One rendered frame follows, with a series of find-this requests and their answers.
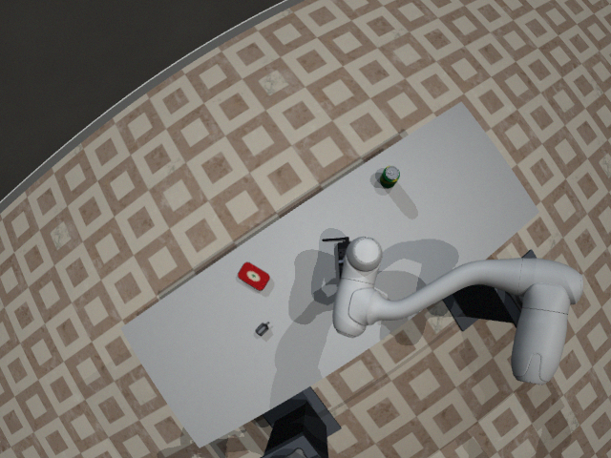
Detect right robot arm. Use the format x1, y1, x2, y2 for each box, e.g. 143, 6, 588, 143
333, 237, 583, 385

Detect black power strip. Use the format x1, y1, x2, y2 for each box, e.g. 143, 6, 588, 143
323, 237, 350, 279

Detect red rectangular tin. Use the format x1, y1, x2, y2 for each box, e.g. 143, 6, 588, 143
239, 262, 269, 290

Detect green drink can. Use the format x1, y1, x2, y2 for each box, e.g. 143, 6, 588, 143
380, 166, 400, 188

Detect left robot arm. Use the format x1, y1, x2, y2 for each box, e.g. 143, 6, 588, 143
285, 448, 307, 458

